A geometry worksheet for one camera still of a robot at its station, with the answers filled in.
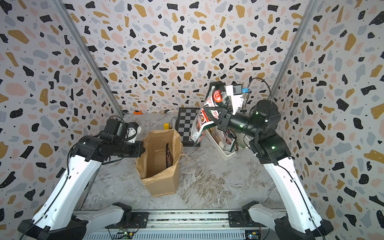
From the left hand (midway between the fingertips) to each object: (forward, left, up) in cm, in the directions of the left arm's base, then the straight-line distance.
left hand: (146, 149), depth 69 cm
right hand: (-1, -26, +24) cm, 36 cm away
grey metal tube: (+40, -5, -25) cm, 48 cm away
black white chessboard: (+42, -14, -23) cm, 50 cm away
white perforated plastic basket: (+21, -35, -19) cm, 44 cm away
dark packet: (-1, -10, -5) cm, 11 cm away
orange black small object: (+53, +27, -28) cm, 66 cm away
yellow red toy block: (+35, 0, -24) cm, 43 cm away
